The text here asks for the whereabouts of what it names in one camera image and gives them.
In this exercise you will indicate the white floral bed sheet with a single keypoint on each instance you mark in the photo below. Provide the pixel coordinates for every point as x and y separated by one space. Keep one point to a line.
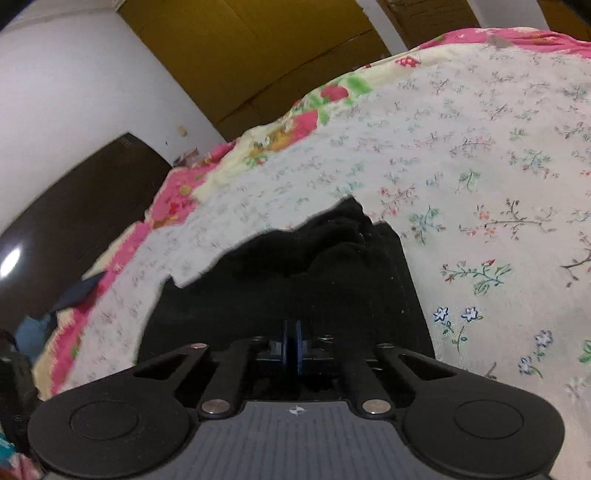
461 138

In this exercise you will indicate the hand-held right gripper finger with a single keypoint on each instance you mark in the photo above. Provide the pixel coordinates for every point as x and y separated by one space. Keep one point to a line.
298 350
287 350

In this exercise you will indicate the pink cartoon print quilt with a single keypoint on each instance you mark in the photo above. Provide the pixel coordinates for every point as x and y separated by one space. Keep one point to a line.
171 203

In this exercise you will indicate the colourful patterned cloth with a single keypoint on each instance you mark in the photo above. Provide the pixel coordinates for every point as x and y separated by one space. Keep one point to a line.
14 461

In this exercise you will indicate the black pants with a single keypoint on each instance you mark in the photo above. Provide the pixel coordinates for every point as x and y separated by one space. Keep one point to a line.
286 277

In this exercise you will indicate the dark wooden headboard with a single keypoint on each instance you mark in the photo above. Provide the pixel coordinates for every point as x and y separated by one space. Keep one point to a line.
69 207

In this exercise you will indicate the wooden door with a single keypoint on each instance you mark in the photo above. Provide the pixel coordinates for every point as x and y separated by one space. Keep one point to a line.
415 23

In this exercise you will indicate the light blue cloth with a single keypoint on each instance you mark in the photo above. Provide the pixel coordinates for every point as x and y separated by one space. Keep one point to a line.
30 332

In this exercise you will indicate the wooden wardrobe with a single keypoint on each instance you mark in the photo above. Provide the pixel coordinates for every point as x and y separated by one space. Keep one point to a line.
254 55

